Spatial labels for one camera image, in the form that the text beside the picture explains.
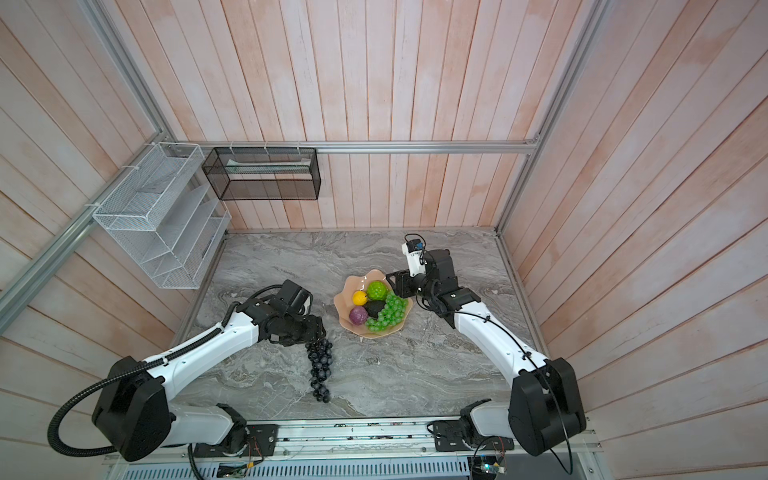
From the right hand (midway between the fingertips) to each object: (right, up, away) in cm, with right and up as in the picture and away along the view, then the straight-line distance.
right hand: (394, 274), depth 83 cm
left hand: (-22, -19, -1) cm, 29 cm away
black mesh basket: (-45, +35, +21) cm, 61 cm away
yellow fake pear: (-11, -9, +12) cm, 18 cm away
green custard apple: (-5, -6, +10) cm, 12 cm away
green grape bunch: (-1, -12, +5) cm, 13 cm away
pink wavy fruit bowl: (-16, -9, +12) cm, 22 cm away
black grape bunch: (-21, -23, -2) cm, 31 cm away
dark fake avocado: (-6, -11, +9) cm, 16 cm away
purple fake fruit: (-11, -13, +6) cm, 18 cm away
